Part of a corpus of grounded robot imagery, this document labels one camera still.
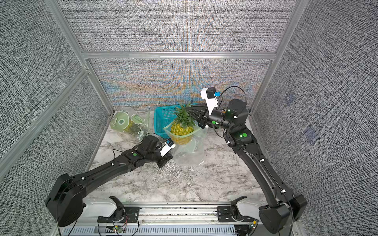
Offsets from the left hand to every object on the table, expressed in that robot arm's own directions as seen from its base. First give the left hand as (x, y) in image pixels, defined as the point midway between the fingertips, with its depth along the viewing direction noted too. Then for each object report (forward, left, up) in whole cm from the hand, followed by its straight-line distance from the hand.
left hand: (174, 155), depth 81 cm
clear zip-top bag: (+25, +24, -2) cm, 35 cm away
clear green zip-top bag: (+7, -9, -8) cm, 14 cm away
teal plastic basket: (+39, +10, -10) cm, 41 cm away
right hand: (+3, -8, +34) cm, 35 cm away
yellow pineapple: (0, -5, +23) cm, 23 cm away
